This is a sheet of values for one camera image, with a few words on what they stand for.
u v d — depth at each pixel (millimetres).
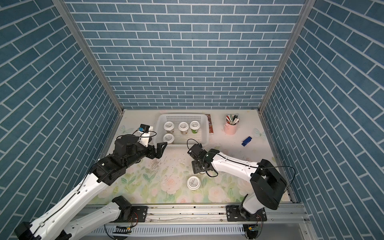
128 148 508
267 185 432
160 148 633
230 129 1038
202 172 747
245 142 994
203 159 622
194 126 1010
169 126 997
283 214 747
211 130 1062
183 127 997
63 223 407
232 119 1021
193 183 772
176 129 999
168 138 941
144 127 592
